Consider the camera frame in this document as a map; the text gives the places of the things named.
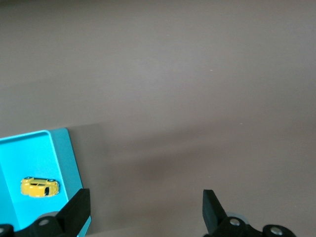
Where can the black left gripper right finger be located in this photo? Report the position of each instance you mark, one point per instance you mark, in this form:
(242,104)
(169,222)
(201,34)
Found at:
(213,214)

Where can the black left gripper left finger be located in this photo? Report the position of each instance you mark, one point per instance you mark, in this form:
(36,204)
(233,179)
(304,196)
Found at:
(74,212)

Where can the cyan plastic tray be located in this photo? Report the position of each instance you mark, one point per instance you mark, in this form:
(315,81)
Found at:
(61,153)

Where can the yellow beetle toy car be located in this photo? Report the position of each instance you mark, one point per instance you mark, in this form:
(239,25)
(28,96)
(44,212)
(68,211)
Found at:
(37,188)

